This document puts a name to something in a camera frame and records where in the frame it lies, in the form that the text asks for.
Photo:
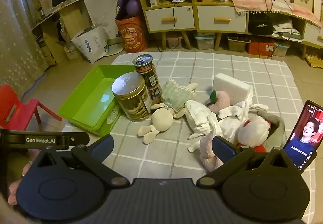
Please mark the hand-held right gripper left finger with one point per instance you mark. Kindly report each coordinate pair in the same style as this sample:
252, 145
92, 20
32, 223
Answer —
102, 147

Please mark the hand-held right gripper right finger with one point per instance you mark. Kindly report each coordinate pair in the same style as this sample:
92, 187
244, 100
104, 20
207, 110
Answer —
222, 149

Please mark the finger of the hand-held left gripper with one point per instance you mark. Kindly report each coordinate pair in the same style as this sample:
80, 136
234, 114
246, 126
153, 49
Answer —
50, 138

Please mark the white plush with red hat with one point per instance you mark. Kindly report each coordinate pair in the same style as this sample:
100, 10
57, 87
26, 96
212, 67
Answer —
252, 131

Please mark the green plastic tray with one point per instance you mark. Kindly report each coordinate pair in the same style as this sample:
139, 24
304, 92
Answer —
85, 97

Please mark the grey plush toy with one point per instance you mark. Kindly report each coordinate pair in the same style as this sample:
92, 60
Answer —
277, 125

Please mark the beige bunny plush checkered dress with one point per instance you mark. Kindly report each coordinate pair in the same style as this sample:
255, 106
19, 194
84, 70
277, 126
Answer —
161, 115

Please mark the person's left hand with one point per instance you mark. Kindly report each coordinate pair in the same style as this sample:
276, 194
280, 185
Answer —
12, 190

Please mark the pink plush with green leaf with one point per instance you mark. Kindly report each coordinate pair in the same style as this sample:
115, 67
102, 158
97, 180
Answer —
220, 101

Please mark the clear jar with metal lid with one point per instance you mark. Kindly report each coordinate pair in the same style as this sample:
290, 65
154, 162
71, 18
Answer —
131, 102

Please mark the red plastic chair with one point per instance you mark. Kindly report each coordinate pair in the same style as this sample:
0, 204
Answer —
10, 102

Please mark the white foam block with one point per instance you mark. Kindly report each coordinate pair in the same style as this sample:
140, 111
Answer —
232, 85

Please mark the smartphone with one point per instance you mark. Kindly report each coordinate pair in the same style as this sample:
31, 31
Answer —
302, 138

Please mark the tall black can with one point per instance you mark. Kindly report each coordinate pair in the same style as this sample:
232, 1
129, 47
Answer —
149, 75

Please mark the round white fan base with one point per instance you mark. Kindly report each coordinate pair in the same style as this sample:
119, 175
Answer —
113, 49

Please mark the beige star-print curtain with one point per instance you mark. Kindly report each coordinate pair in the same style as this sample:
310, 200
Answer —
17, 44

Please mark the white paper bag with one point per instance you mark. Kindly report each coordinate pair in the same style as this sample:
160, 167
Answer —
88, 44

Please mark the clear storage box dark contents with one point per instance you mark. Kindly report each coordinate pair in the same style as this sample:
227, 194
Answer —
237, 44

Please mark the red box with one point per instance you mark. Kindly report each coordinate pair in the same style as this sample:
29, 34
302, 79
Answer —
260, 48

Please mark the clear storage box blue lid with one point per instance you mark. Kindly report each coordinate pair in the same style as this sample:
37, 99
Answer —
205, 41

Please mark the orange printed barrel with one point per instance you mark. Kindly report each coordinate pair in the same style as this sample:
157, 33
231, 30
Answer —
131, 37

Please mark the small blue-lidded box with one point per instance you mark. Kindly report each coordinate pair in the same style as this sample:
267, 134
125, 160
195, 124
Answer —
281, 49

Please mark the clear storage box pink contents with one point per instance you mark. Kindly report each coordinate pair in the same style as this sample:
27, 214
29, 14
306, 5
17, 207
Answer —
174, 42

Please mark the wooden shelf unit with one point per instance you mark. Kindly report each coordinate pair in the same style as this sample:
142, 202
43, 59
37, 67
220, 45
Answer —
73, 17

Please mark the egg carton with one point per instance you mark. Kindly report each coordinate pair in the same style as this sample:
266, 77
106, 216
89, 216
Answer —
315, 61

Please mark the low yellow drawer cabinet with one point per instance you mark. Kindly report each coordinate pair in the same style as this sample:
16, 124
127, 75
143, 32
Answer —
209, 20

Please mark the black bag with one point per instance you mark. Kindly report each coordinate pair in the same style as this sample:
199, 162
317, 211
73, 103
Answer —
260, 24

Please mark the folded white cloth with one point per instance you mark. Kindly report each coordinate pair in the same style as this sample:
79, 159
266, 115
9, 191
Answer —
287, 30

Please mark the tall yellow shelf cabinet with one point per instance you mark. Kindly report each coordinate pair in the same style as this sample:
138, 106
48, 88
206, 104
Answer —
156, 19

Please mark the purple bag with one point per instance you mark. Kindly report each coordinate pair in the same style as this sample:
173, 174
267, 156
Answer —
121, 9

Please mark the purple ball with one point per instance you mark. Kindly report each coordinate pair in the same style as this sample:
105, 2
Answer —
132, 6

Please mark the pink cloth with tassels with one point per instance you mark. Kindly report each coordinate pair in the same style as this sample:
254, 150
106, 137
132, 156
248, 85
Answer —
252, 1

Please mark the white charger pad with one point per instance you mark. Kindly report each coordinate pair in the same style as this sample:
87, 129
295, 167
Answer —
178, 0

